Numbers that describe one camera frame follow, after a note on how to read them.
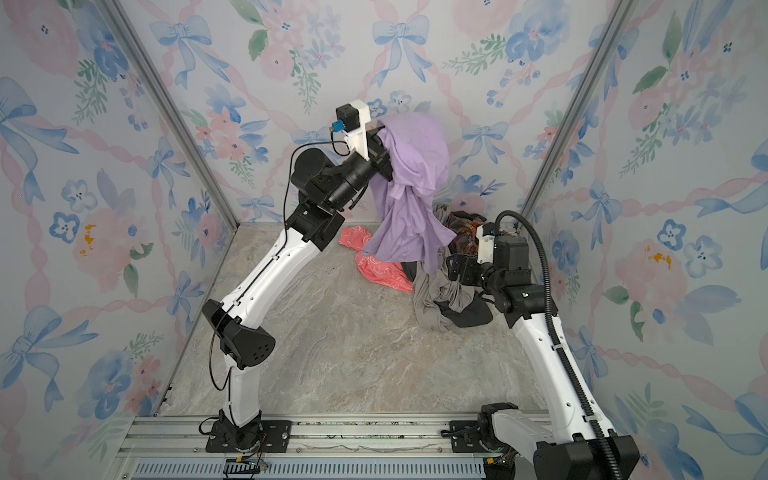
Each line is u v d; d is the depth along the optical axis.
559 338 0.45
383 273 1.00
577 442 0.37
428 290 0.95
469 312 0.91
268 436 0.73
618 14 0.69
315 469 0.70
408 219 0.68
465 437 0.73
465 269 0.65
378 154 0.51
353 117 0.46
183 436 0.75
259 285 0.49
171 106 0.86
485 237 0.66
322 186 0.49
